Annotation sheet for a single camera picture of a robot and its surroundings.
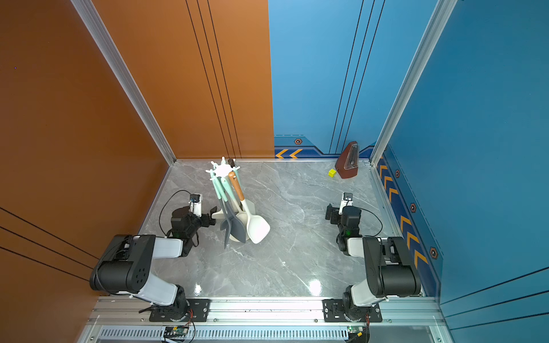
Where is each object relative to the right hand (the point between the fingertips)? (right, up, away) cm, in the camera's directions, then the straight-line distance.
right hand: (341, 205), depth 94 cm
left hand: (-60, +1, 0) cm, 60 cm away
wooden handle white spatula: (-35, -7, -14) cm, 39 cm away
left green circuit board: (-62, -40, -22) cm, 77 cm away
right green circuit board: (-1, -40, -22) cm, 46 cm away
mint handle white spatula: (-41, -2, -16) cm, 44 cm away
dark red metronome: (+7, +19, +14) cm, 25 cm away
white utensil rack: (-43, 0, -17) cm, 46 cm away
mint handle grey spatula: (-43, -6, -17) cm, 47 cm away
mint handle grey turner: (-46, -5, -20) cm, 50 cm away
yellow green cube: (0, +15, +18) cm, 23 cm away
